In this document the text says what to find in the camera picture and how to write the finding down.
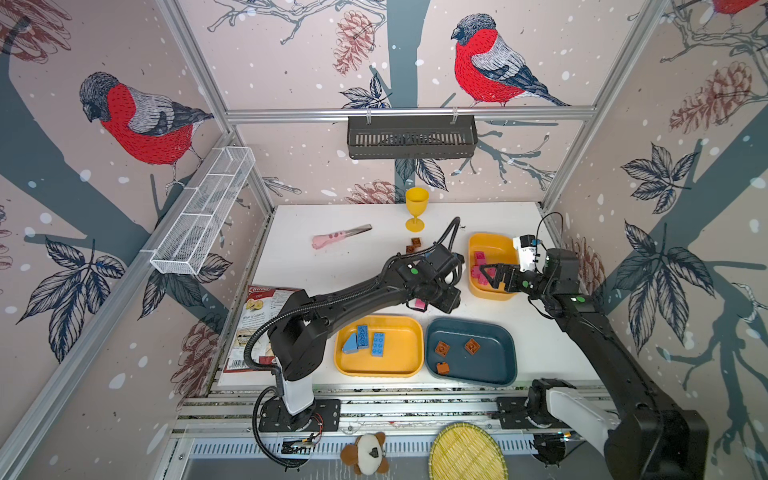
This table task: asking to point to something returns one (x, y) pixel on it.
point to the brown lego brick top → (416, 242)
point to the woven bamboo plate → (463, 451)
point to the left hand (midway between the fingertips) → (457, 304)
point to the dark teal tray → (494, 363)
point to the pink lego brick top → (481, 258)
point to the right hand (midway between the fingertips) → (492, 270)
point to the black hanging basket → (412, 139)
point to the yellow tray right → (498, 248)
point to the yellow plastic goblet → (417, 200)
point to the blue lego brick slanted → (351, 345)
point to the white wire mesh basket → (185, 247)
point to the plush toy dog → (367, 454)
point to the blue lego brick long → (362, 337)
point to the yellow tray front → (403, 347)
